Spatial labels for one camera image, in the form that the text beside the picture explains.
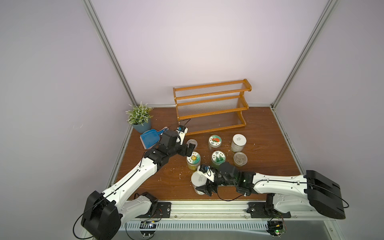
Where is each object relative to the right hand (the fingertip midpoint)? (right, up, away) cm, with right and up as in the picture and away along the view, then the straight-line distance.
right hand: (198, 177), depth 73 cm
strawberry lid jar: (+10, +16, +17) cm, 25 cm away
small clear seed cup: (-4, +15, +20) cm, 25 cm away
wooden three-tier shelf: (+9, +37, +25) cm, 45 cm away
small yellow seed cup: (+25, +6, +12) cm, 28 cm away
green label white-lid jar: (0, -1, -2) cm, 2 cm away
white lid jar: (+25, +15, +16) cm, 33 cm away
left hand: (-5, +17, +7) cm, 19 cm away
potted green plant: (-38, +30, +22) cm, 53 cm away
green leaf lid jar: (+11, +7, +10) cm, 17 cm away
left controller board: (-25, -25, -2) cm, 35 cm away
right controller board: (+37, -22, -4) cm, 43 cm away
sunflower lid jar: (-2, +6, +8) cm, 10 cm away
